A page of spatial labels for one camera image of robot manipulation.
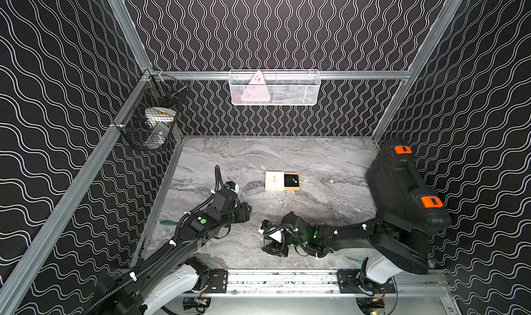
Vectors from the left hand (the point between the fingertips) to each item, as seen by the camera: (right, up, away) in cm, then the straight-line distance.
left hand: (247, 206), depth 79 cm
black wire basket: (-44, +50, +21) cm, 70 cm away
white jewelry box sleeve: (+11, +7, +19) cm, 23 cm away
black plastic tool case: (+56, +8, -3) cm, 56 cm away
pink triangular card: (+3, +48, +9) cm, 49 cm away
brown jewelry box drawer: (+18, +6, +20) cm, 27 cm away
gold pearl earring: (+21, +8, +21) cm, 31 cm away
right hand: (+7, -14, +2) cm, 16 cm away
